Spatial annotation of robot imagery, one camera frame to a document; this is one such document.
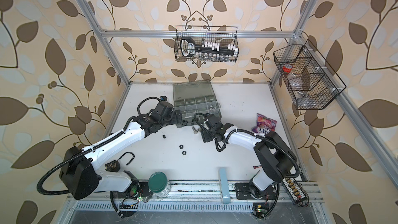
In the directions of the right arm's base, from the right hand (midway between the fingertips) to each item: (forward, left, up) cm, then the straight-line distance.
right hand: (208, 133), depth 91 cm
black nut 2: (-10, +14, -3) cm, 17 cm away
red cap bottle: (+26, -47, +26) cm, 59 cm away
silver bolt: (+3, +8, -2) cm, 8 cm away
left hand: (+5, +19, +14) cm, 24 cm away
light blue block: (-31, -7, +1) cm, 31 cm away
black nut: (-6, +16, -3) cm, 17 cm away
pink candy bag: (+4, -35, 0) cm, 35 cm away
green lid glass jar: (-27, +23, +8) cm, 36 cm away
